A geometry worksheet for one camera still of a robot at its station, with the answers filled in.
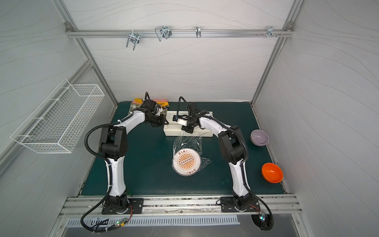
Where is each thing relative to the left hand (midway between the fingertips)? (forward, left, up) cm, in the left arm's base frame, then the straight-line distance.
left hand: (166, 124), depth 100 cm
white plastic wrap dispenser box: (-5, -6, +1) cm, 8 cm away
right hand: (-2, -13, +2) cm, 14 cm away
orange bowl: (-30, -64, -4) cm, 71 cm away
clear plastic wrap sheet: (-12, -20, -4) cm, 24 cm away
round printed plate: (-24, -15, -6) cm, 29 cm away
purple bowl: (-7, -63, -4) cm, 64 cm away
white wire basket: (-20, +45, +26) cm, 56 cm away
